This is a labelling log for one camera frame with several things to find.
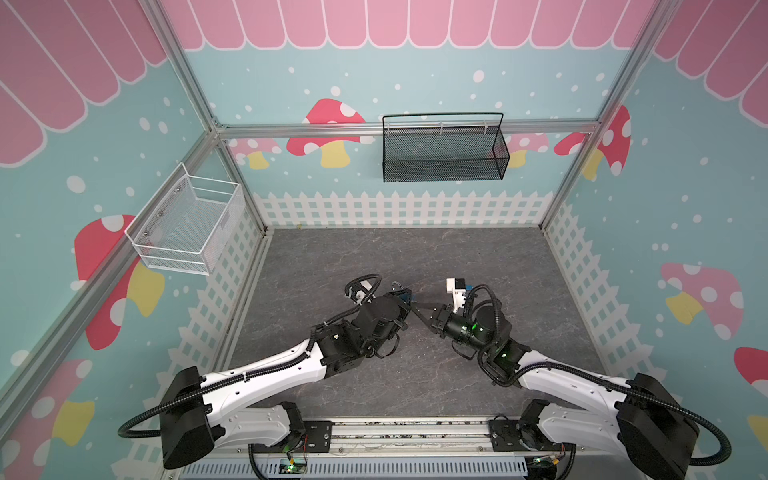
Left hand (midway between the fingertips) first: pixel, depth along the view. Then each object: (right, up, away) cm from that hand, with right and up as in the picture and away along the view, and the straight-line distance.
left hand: (414, 301), depth 73 cm
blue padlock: (-2, +1, -1) cm, 3 cm away
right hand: (-1, -1, -2) cm, 3 cm away
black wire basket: (+11, +46, +22) cm, 52 cm away
